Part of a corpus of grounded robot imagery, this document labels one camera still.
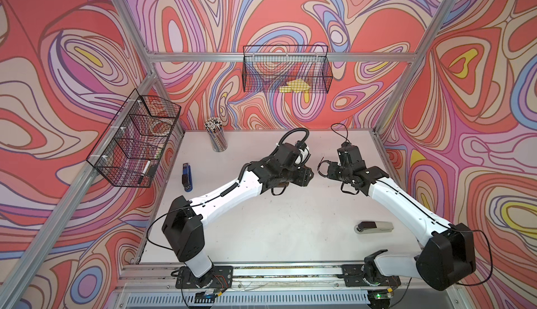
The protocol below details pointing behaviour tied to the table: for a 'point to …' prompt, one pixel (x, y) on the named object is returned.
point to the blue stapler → (187, 177)
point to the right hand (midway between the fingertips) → (332, 174)
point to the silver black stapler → (373, 226)
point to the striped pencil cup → (215, 128)
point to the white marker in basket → (144, 171)
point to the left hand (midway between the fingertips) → (312, 174)
